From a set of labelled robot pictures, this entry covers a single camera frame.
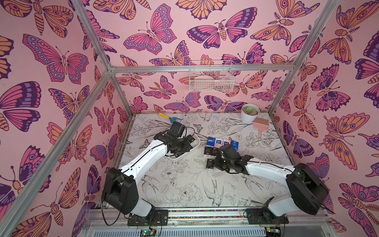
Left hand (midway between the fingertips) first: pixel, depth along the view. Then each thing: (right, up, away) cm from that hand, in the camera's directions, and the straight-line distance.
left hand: (189, 146), depth 84 cm
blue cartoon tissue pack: (+31, -1, +14) cm, 34 cm away
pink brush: (+54, +13, +29) cm, 63 cm away
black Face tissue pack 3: (+1, +3, +19) cm, 19 cm away
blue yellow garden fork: (-14, +17, +33) cm, 40 cm away
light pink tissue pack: (+25, +1, +16) cm, 30 cm away
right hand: (+12, -11, +2) cm, 16 cm away
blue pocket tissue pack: (+14, +1, +16) cm, 22 cm away
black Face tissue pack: (+12, -5, +13) cm, 18 cm away
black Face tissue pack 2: (+12, -11, +4) cm, 17 cm away
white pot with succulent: (+43, +21, +22) cm, 53 cm away
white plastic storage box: (+5, +5, +16) cm, 17 cm away
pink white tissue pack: (+19, 0, +16) cm, 25 cm away
